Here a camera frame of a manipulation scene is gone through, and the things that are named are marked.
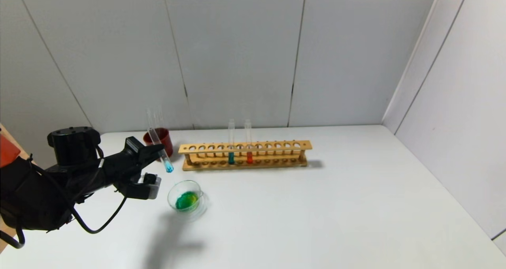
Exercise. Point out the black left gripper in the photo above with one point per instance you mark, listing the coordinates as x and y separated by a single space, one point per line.
134 149

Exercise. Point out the test tube with teal liquid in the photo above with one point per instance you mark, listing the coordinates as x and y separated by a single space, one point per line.
166 162

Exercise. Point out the black orange robot left arm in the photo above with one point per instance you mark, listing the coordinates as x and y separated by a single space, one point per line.
39 186

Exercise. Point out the empty glass test tube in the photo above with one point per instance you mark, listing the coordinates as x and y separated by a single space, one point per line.
160 118

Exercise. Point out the test tube with blue liquid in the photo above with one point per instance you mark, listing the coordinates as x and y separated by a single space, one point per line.
231 158

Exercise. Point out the test tube with red liquid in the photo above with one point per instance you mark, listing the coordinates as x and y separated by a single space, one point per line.
249 157

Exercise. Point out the wooden test tube rack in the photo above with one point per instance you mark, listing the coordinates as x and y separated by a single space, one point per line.
253 167

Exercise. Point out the dark red cup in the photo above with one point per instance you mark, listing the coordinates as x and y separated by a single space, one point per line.
166 140

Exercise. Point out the clear glass beaker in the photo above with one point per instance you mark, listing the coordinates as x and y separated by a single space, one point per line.
197 211

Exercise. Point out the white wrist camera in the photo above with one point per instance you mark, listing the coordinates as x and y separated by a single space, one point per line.
148 188

